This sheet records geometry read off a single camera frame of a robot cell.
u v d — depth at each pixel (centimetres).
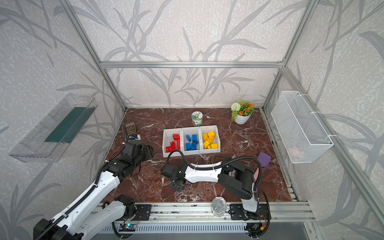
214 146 96
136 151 61
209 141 97
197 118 105
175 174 64
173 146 97
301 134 62
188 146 97
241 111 102
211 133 102
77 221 41
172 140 101
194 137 101
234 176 51
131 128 108
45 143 63
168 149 96
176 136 102
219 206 71
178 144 95
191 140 100
